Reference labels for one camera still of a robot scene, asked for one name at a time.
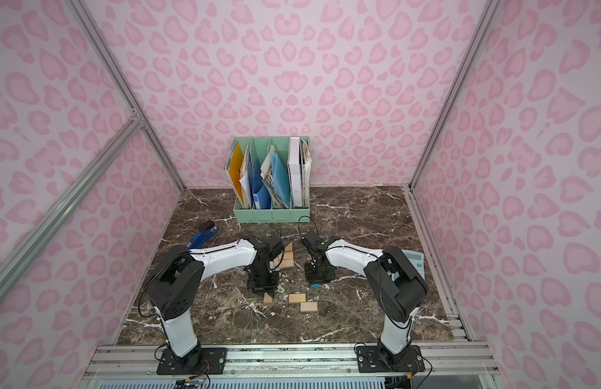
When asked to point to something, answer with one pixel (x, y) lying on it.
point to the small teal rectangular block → (316, 285)
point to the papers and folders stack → (274, 184)
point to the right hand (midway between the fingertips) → (312, 281)
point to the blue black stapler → (206, 231)
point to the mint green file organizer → (258, 146)
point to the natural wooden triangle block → (289, 248)
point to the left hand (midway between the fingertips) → (274, 292)
